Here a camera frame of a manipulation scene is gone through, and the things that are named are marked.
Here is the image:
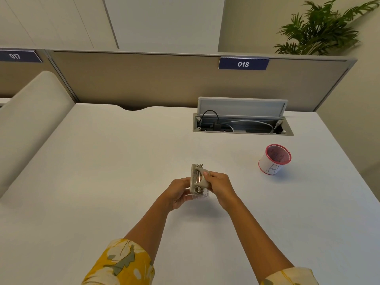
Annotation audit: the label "person's left hand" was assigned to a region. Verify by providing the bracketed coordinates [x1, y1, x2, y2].
[161, 177, 194, 212]

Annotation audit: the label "person's right hand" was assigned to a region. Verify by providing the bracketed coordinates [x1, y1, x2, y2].
[203, 171, 238, 212]

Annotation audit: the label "white paper cup red rim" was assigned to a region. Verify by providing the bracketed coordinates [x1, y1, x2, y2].
[258, 144, 292, 175]

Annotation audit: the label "person's left forearm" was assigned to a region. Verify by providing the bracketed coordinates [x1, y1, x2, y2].
[123, 196, 174, 266]

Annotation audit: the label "person's right forearm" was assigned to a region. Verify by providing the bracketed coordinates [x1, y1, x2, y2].
[225, 197, 296, 284]

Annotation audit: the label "yellow floral left sleeve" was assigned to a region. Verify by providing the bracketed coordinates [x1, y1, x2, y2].
[82, 239, 156, 285]

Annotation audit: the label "yellow floral sleeve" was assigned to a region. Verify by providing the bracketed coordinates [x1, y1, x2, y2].
[260, 266, 320, 285]
[82, 239, 156, 285]

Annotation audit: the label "yellow floral right sleeve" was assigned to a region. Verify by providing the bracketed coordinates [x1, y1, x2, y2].
[260, 266, 320, 285]

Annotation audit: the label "wide beige partition panel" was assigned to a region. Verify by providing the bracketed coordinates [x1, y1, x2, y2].
[44, 49, 358, 112]

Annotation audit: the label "blue number sign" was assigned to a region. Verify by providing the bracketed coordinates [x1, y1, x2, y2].
[0, 49, 44, 64]
[218, 56, 270, 71]

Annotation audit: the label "white rounded side panel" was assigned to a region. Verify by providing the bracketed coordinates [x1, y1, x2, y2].
[0, 70, 76, 198]

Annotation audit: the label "green potted plant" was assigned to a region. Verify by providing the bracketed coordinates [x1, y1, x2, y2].
[274, 0, 380, 56]

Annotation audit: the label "narrow beige partition panel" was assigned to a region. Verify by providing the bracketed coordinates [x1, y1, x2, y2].
[0, 47, 76, 103]

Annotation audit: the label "white cabinets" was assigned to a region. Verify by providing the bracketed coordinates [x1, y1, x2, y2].
[0, 0, 119, 51]

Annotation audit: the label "desk cable tray with lid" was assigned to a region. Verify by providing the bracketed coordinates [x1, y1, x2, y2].
[192, 113, 295, 136]

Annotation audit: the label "white cable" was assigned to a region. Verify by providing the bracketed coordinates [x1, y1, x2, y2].
[221, 117, 285, 135]

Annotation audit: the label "black cable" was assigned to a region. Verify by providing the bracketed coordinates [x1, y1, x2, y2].
[199, 110, 220, 125]

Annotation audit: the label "grey cable box lid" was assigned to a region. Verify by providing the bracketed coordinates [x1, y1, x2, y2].
[197, 96, 289, 118]

